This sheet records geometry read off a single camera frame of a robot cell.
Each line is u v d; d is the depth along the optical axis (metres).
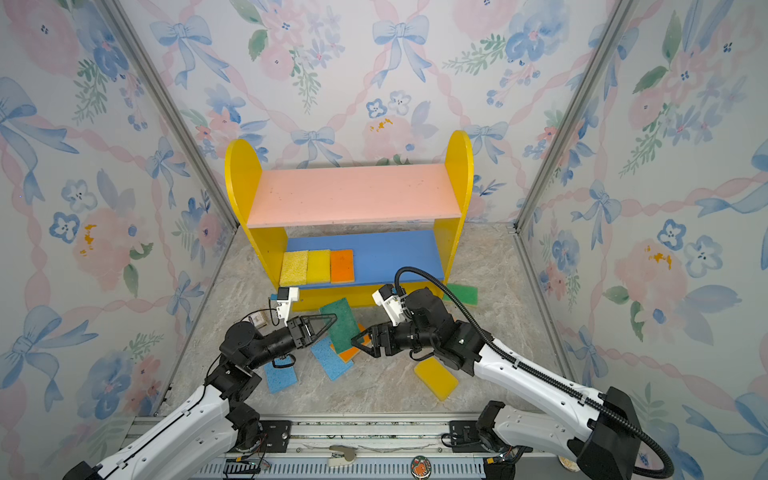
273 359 0.65
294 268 0.88
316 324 0.67
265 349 0.62
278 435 0.75
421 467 0.70
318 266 0.88
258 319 0.93
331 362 0.85
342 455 0.70
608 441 0.38
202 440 0.58
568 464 0.70
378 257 0.92
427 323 0.55
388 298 0.64
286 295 0.67
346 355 0.84
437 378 0.82
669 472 0.38
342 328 0.68
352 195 0.73
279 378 0.82
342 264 0.90
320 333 0.67
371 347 0.61
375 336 0.60
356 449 0.73
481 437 0.66
